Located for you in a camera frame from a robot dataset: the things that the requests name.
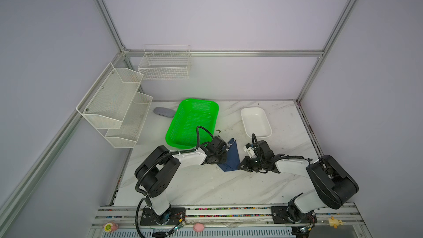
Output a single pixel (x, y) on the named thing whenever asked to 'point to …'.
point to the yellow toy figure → (335, 222)
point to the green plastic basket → (182, 132)
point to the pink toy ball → (199, 227)
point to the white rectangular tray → (255, 122)
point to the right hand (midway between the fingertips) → (237, 167)
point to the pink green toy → (110, 227)
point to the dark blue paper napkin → (232, 157)
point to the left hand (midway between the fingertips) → (224, 159)
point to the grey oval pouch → (164, 112)
